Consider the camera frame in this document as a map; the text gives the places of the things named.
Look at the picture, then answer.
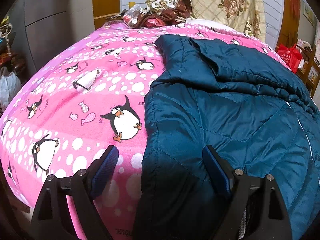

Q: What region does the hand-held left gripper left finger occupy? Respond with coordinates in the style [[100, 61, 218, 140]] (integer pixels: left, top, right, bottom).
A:
[[30, 145, 119, 240]]

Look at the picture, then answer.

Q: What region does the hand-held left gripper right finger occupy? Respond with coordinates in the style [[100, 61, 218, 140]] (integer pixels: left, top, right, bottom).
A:
[[202, 145, 293, 240]]

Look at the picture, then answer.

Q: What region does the teal puffer jacket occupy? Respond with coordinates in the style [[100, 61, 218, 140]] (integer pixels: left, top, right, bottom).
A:
[[134, 34, 320, 240]]

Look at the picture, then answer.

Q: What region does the pink penguin blanket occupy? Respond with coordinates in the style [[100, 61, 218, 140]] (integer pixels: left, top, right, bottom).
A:
[[0, 21, 293, 240]]

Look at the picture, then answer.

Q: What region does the white plastic bag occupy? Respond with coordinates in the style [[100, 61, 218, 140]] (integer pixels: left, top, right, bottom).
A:
[[0, 66, 22, 108]]

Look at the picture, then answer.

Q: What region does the red shopping bag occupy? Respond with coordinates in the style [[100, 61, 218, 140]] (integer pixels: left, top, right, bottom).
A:
[[276, 43, 303, 74]]

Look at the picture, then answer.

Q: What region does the wooden chair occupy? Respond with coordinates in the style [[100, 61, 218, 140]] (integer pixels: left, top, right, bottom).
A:
[[297, 40, 320, 98]]

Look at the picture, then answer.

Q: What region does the grey wardrobe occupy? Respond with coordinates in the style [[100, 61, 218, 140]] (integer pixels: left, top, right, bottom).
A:
[[7, 0, 95, 80]]

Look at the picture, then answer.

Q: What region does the brown floral cloth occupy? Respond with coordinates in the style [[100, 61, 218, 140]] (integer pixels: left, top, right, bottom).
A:
[[122, 0, 193, 29]]

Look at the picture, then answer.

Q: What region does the orange wooden panel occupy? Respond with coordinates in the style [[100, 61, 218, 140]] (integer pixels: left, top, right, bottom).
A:
[[275, 0, 300, 50], [92, 0, 121, 30]]

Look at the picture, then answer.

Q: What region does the cream floral quilt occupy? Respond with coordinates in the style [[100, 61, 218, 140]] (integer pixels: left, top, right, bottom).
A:
[[165, 0, 266, 42]]

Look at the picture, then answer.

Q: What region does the framed wall picture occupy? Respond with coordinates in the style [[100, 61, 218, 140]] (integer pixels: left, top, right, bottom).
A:
[[302, 5, 318, 23]]

